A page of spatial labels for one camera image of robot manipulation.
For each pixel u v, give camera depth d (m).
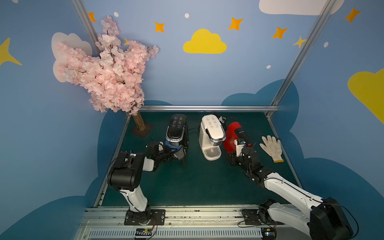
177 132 0.82
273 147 1.02
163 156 0.85
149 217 0.67
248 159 0.63
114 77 0.67
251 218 0.74
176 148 0.96
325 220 0.40
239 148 0.76
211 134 0.80
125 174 0.48
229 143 1.00
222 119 1.15
